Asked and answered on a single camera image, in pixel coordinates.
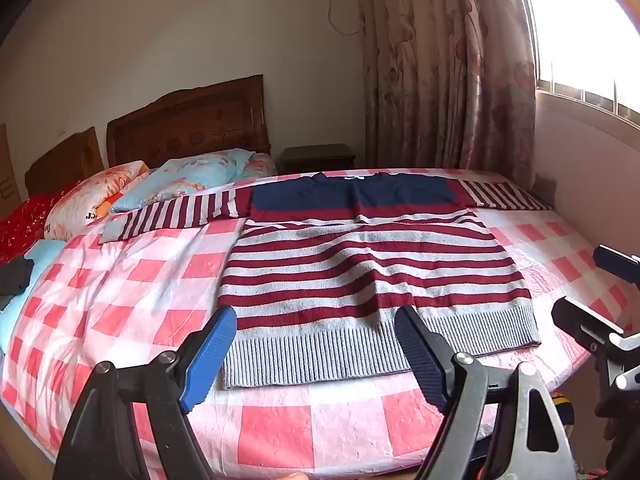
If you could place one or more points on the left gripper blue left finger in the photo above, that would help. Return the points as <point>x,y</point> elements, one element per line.
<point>202,355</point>

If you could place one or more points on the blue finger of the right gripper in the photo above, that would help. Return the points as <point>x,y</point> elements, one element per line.
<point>585,326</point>
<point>625,267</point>

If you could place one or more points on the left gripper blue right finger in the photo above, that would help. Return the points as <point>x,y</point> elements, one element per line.
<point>429,356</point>

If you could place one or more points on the red grey striped navy sweater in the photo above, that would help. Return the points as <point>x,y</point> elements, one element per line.
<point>323,263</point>

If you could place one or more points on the pink checkered bed sheet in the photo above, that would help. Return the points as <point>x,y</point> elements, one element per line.
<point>126,302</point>

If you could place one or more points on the light blue floral pillow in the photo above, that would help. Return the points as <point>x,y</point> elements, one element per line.
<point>185,176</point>

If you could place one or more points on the orange floral pillow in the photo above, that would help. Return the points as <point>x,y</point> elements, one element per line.
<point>91,199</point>

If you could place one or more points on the black cloth item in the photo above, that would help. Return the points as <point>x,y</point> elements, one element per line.
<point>14,279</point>

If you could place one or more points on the window with metal bars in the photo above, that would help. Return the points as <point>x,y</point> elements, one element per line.
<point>588,50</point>

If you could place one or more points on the red patterned blanket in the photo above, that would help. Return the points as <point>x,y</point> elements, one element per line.
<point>25,225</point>

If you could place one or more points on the dark wooden nightstand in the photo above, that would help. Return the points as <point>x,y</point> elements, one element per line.
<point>323,157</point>

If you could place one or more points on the small wooden headboard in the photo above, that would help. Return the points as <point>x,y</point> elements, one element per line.
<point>71,161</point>

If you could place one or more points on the wooden louvered wardrobe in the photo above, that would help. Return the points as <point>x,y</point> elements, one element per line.
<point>10,198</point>

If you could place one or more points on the large carved wooden headboard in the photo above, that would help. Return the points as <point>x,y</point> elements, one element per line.
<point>191,122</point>

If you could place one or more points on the pink floral curtain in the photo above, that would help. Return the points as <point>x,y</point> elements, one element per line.
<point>449,84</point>

